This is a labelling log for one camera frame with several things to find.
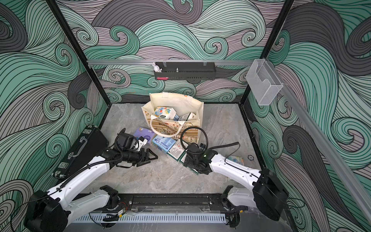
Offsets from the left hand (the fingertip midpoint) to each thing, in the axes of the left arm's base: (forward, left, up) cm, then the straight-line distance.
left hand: (154, 158), depth 75 cm
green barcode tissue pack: (+2, -15, -9) cm, 18 cm away
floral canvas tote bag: (+16, -17, +9) cm, 25 cm away
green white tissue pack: (+8, -12, -8) cm, 16 cm away
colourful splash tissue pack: (+25, -4, +9) cm, 27 cm away
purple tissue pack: (+20, +8, -8) cm, 23 cm away
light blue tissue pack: (+13, -3, -8) cm, 16 cm away
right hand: (-1, -19, -9) cm, 21 cm away
